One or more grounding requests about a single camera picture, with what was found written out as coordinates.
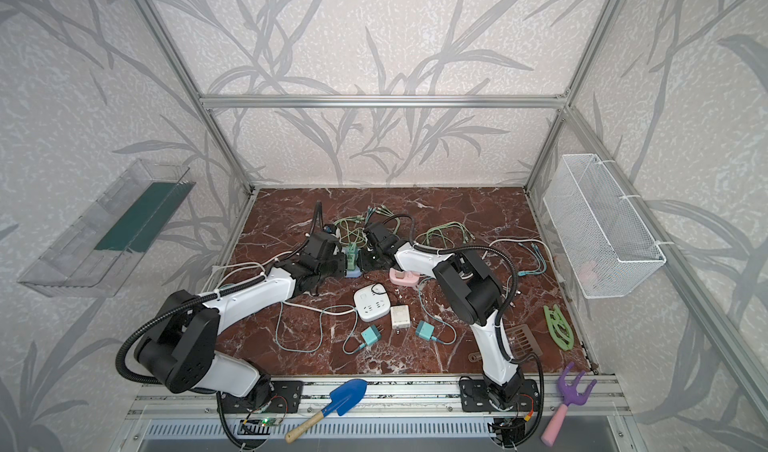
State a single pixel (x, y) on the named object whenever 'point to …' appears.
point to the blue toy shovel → (343, 398)
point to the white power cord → (549, 248)
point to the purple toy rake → (571, 396)
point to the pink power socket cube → (403, 278)
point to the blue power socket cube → (356, 273)
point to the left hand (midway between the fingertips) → (349, 250)
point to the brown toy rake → (521, 341)
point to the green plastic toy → (559, 328)
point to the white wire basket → (605, 241)
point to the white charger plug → (400, 316)
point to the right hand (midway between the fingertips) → (361, 253)
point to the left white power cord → (261, 266)
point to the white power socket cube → (372, 302)
